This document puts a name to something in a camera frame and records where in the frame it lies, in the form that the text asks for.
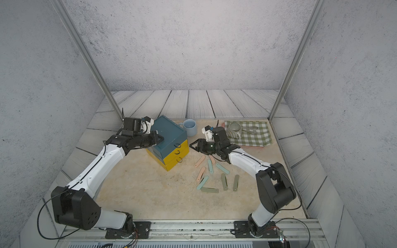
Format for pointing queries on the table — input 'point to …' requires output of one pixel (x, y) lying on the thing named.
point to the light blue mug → (189, 125)
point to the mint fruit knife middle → (210, 166)
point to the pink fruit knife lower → (200, 173)
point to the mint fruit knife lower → (202, 182)
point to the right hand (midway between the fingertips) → (192, 147)
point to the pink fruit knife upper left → (202, 157)
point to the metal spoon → (250, 129)
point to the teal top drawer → (173, 137)
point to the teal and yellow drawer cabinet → (174, 156)
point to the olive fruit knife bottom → (209, 189)
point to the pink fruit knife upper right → (212, 159)
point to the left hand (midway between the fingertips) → (166, 138)
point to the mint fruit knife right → (223, 168)
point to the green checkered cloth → (262, 138)
